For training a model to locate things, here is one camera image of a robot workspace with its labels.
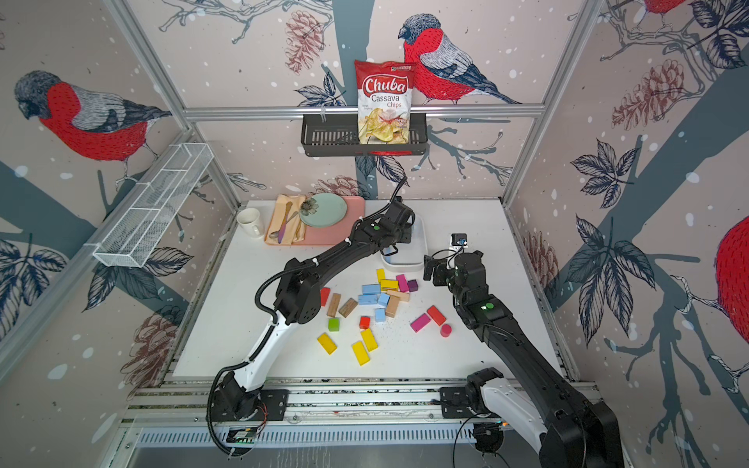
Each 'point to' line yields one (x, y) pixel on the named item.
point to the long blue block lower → (368, 299)
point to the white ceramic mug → (249, 220)
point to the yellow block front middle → (360, 352)
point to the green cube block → (334, 324)
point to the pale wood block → (404, 296)
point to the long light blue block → (371, 289)
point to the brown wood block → (348, 307)
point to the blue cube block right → (383, 299)
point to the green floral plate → (323, 210)
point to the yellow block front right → (370, 340)
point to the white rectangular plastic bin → (410, 256)
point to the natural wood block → (392, 306)
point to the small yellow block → (380, 275)
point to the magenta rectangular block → (419, 323)
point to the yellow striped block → (389, 285)
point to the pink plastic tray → (340, 233)
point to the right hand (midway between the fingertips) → (440, 254)
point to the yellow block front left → (327, 342)
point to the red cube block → (365, 323)
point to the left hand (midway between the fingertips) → (412, 224)
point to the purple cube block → (413, 285)
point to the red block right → (436, 315)
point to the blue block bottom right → (380, 315)
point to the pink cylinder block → (446, 330)
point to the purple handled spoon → (282, 229)
